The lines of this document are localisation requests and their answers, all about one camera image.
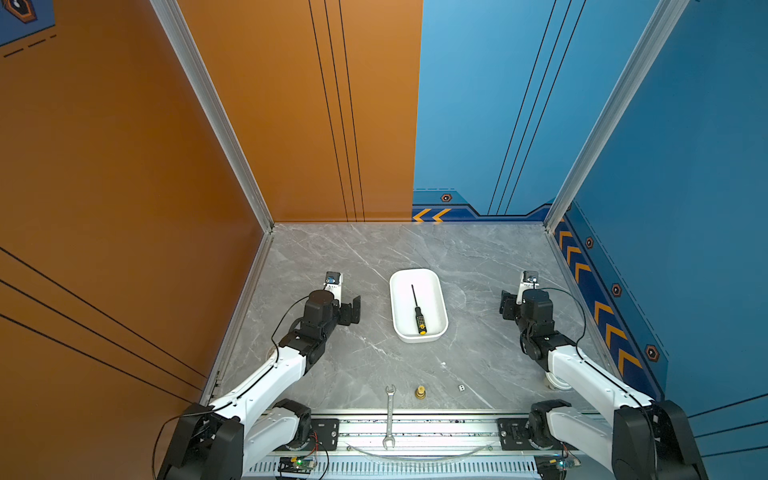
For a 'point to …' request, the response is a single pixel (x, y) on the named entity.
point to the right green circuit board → (554, 466)
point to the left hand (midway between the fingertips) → (345, 293)
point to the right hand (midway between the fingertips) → (513, 293)
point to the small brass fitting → (420, 393)
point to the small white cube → (461, 387)
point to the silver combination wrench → (389, 437)
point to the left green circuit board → (295, 465)
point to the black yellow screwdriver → (420, 320)
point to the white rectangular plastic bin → (417, 303)
